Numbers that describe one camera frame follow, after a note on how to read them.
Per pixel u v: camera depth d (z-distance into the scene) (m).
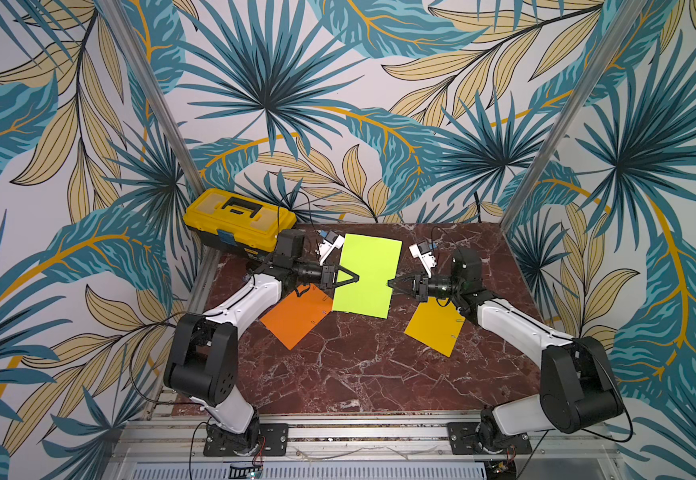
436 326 0.92
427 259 0.73
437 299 0.75
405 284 0.73
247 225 0.96
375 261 0.75
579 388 0.43
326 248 0.73
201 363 0.45
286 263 0.69
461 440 0.73
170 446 0.73
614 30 0.72
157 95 0.82
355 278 0.76
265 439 0.73
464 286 0.68
